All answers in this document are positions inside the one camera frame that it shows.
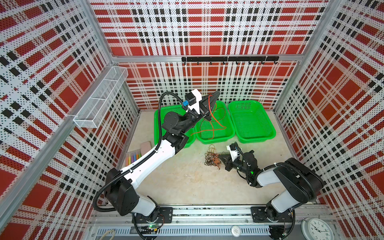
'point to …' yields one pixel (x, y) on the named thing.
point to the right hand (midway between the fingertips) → (220, 156)
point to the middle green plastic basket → (222, 113)
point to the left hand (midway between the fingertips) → (219, 92)
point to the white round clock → (315, 229)
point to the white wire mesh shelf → (94, 111)
